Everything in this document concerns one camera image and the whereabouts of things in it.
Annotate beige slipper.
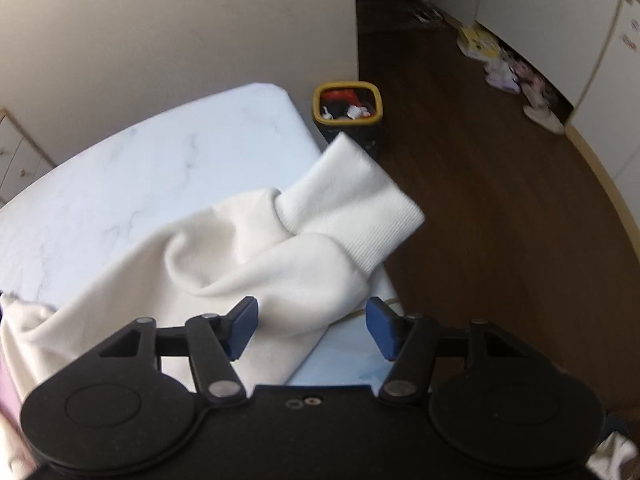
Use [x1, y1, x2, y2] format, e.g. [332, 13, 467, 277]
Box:
[522, 104, 567, 136]

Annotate white drawer cabinet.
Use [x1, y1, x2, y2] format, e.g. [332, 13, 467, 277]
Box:
[0, 107, 57, 207]

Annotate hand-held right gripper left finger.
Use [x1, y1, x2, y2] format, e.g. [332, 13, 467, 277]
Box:
[97, 296, 260, 404]

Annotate black bin with yellow rim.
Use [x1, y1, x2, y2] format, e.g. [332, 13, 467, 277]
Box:
[312, 80, 386, 162]

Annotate pink shoe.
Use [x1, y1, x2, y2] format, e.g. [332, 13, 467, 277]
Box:
[519, 62, 557, 103]

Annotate pink and white sweatshirt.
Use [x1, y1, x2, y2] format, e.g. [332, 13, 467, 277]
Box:
[0, 132, 427, 480]

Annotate white sneaker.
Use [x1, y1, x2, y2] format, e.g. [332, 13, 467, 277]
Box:
[486, 59, 522, 95]

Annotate white garment with orange mark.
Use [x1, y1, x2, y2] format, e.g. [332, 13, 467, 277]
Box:
[587, 432, 640, 480]

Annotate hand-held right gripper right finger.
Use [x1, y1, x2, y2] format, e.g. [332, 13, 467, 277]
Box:
[366, 297, 507, 404]

